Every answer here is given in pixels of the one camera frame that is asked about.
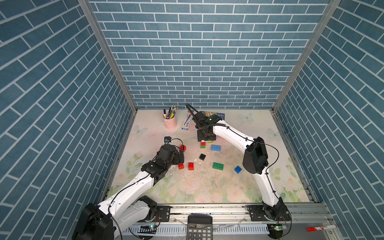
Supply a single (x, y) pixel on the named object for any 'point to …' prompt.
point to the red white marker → (319, 228)
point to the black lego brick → (202, 156)
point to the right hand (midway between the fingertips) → (204, 139)
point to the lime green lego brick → (211, 141)
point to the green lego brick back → (202, 146)
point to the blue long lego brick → (214, 147)
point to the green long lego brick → (218, 166)
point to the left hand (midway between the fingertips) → (179, 152)
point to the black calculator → (199, 227)
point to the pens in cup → (171, 112)
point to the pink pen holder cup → (169, 119)
